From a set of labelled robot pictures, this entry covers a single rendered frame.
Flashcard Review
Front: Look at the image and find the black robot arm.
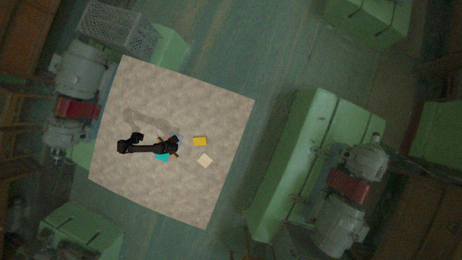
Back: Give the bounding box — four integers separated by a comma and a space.
117, 132, 178, 155

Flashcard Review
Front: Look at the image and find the brown wooden plank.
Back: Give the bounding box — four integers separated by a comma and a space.
156, 137, 179, 159

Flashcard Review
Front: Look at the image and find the beige flat rectangular pad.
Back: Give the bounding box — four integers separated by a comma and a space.
197, 153, 213, 168

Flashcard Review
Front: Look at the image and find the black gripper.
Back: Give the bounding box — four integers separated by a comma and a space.
164, 135, 179, 143

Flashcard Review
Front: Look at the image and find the yellow rectangular block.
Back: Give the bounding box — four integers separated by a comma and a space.
192, 136, 207, 146

